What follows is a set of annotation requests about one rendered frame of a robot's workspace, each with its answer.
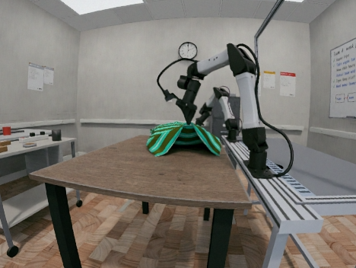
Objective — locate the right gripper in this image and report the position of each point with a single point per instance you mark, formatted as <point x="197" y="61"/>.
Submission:
<point x="200" y="120"/>

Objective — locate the white slotted crossbar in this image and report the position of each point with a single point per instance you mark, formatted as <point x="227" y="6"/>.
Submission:
<point x="285" y="215"/>

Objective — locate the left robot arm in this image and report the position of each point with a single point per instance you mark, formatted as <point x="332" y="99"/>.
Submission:
<point x="253" y="133"/>

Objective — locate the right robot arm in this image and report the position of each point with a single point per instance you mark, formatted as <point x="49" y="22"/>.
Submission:
<point x="230" y="122"/>

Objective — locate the green striped pillowcase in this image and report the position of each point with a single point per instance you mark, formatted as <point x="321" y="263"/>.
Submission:
<point x="180" y="134"/>

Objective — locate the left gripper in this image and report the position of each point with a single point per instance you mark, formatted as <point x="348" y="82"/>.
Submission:
<point x="188" y="98"/>

